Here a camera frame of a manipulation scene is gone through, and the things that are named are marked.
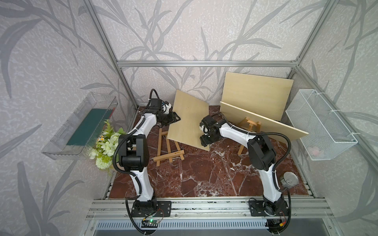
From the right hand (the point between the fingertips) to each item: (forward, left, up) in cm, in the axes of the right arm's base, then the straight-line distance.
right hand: (204, 141), depth 96 cm
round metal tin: (-26, -45, +2) cm, 52 cm away
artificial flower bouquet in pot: (-19, +43, +29) cm, 55 cm away
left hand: (+10, +17, +12) cm, 23 cm away
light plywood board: (+24, +9, +3) cm, 26 cm away
